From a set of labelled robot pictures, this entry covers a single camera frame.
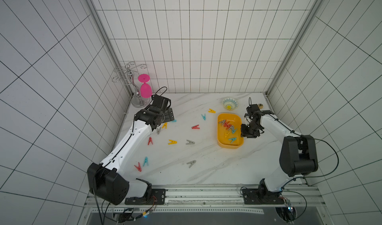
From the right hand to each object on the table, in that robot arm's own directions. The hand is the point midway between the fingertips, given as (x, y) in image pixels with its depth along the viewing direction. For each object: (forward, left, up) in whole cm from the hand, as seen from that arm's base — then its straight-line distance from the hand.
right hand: (239, 133), depth 90 cm
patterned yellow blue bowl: (+27, +2, -3) cm, 27 cm away
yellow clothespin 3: (-6, +42, -4) cm, 42 cm away
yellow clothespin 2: (+6, +48, -4) cm, 49 cm away
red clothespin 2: (-6, +56, -3) cm, 56 cm away
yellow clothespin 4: (+2, +7, -4) cm, 8 cm away
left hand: (-2, +46, +16) cm, 49 cm away
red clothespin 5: (+6, +3, -4) cm, 8 cm away
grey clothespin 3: (+11, +9, -3) cm, 14 cm away
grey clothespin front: (-18, +29, -4) cm, 34 cm away
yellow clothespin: (+21, +16, -5) cm, 27 cm away
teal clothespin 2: (+4, +2, -4) cm, 6 cm away
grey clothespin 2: (-5, +30, -4) cm, 31 cm away
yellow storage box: (+4, +5, -5) cm, 8 cm away
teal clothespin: (-19, +55, -5) cm, 59 cm away
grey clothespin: (+4, +53, -4) cm, 53 cm away
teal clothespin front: (-2, +3, -4) cm, 5 cm away
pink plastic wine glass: (+24, +63, +13) cm, 69 cm away
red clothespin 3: (-22, +59, -5) cm, 63 cm away
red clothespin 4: (+9, +7, -5) cm, 12 cm away
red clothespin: (+6, +28, -5) cm, 29 cm away
